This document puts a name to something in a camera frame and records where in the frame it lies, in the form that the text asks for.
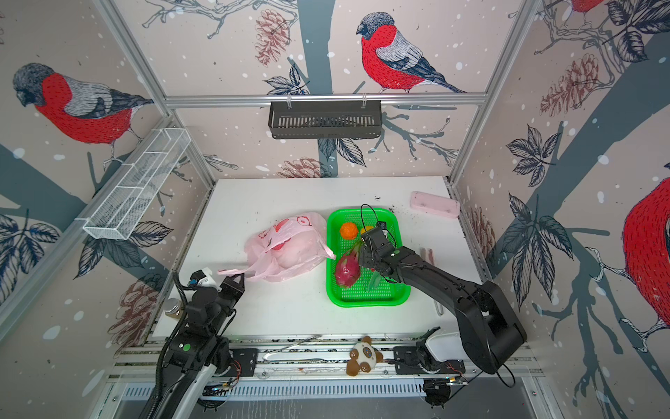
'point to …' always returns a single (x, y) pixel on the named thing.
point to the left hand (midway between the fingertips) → (243, 272)
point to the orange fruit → (349, 230)
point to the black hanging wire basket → (324, 120)
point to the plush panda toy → (363, 357)
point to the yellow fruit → (366, 229)
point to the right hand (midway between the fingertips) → (371, 256)
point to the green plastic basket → (372, 287)
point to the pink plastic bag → (288, 249)
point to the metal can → (173, 307)
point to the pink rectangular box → (435, 204)
